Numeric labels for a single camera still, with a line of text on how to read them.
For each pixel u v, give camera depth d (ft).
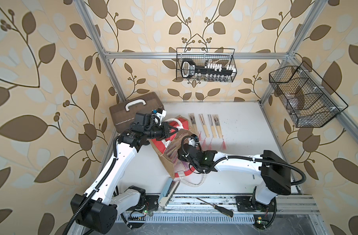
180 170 2.59
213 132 3.38
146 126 1.87
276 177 1.43
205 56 2.98
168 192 2.48
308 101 2.42
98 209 1.20
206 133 3.35
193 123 3.54
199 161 1.98
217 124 3.47
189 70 2.77
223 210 2.33
